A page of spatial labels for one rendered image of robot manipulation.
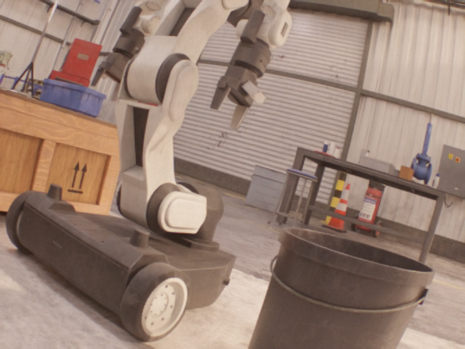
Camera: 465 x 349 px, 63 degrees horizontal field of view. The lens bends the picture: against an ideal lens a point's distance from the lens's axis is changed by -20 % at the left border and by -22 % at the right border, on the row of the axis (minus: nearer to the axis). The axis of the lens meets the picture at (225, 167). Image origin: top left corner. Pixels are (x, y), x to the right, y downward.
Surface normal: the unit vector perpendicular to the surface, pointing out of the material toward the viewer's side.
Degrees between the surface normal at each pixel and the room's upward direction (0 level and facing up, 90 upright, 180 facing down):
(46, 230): 90
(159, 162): 90
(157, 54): 66
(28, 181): 90
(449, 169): 90
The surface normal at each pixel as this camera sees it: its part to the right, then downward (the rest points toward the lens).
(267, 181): -0.05, -0.01
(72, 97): -0.27, -0.07
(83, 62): 0.44, 0.15
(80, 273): -0.48, -0.14
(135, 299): -0.35, -0.40
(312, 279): -0.74, -0.16
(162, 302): 0.83, 0.25
